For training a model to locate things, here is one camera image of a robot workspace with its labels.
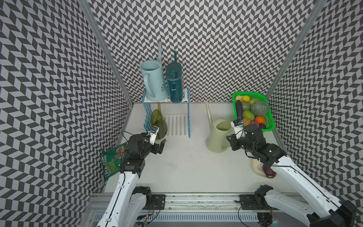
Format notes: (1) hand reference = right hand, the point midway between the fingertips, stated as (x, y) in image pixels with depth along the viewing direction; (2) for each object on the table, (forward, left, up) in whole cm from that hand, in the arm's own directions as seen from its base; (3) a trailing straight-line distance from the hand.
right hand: (229, 139), depth 76 cm
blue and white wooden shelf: (+21, +30, -17) cm, 40 cm away
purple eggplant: (+29, -15, -9) cm, 34 cm away
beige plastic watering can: (+2, +6, -4) cm, 7 cm away
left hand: (+2, +41, -1) cm, 41 cm away
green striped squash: (+25, -20, -9) cm, 33 cm away
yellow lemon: (+41, -23, -9) cm, 48 cm away
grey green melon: (+26, -27, -5) cm, 38 cm away
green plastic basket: (+20, -34, -10) cm, 40 cm away
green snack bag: (-7, +67, -10) cm, 68 cm away
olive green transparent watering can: (+24, +45, -14) cm, 53 cm away
